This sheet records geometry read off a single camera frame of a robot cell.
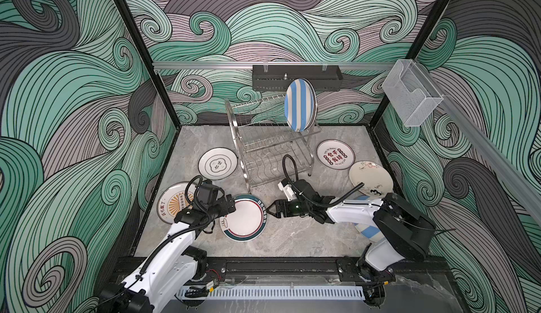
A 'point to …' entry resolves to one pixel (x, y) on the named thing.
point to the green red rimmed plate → (248, 221)
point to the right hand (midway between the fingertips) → (272, 211)
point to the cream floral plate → (377, 180)
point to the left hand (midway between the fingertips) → (226, 202)
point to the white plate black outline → (218, 163)
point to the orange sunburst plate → (172, 201)
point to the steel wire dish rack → (268, 149)
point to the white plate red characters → (336, 154)
